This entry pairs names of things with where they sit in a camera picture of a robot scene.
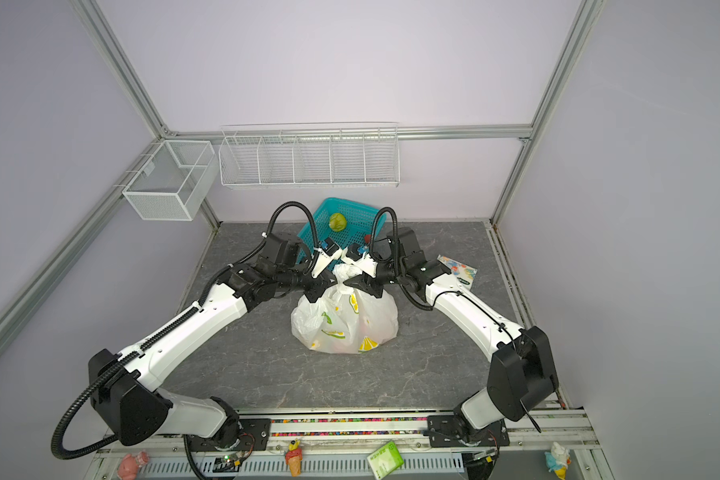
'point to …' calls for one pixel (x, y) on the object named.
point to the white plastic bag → (345, 320)
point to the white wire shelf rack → (310, 155)
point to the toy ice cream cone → (294, 457)
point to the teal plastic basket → (358, 228)
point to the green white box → (385, 461)
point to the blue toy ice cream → (557, 460)
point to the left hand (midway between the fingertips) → (337, 282)
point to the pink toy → (129, 464)
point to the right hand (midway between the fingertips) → (349, 277)
